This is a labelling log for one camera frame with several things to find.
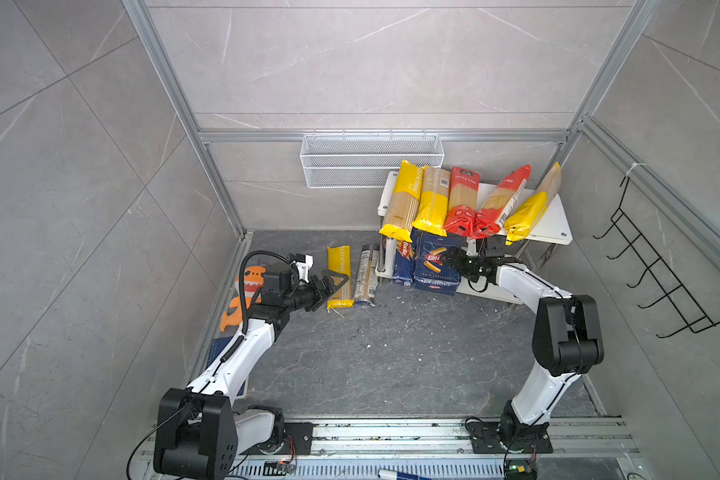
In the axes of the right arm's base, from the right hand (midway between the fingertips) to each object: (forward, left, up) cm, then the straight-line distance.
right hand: (448, 259), depth 97 cm
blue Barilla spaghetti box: (-5, +16, -1) cm, 17 cm away
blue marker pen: (-57, +21, -10) cm, 61 cm away
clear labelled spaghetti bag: (-2, +27, -7) cm, 28 cm away
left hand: (-15, +35, +11) cm, 39 cm away
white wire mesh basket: (+29, +27, +20) cm, 44 cm away
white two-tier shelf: (-12, -17, +22) cm, 30 cm away
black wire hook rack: (-34, -38, +22) cm, 56 cm away
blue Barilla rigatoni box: (-6, +7, +1) cm, 9 cm away
